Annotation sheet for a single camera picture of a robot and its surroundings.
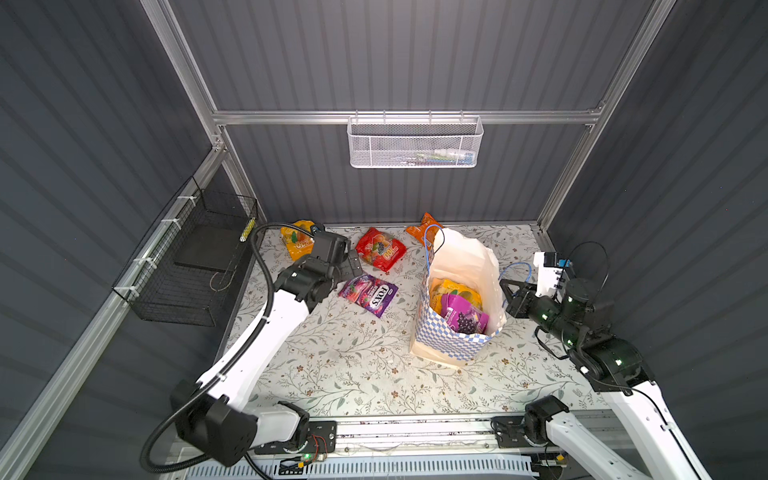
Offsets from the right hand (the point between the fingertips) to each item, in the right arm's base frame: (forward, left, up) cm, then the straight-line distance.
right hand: (505, 284), depth 66 cm
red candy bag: (+31, +31, -24) cm, 50 cm away
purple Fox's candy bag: (+15, +32, -28) cm, 45 cm away
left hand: (+10, +39, -5) cm, 40 cm away
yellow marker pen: (+21, +67, -3) cm, 70 cm away
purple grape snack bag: (-2, +8, -12) cm, 14 cm away
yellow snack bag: (+14, +10, -21) cm, 27 cm away
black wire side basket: (+5, +77, -1) cm, 77 cm away
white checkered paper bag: (+18, +7, -11) cm, 23 cm away
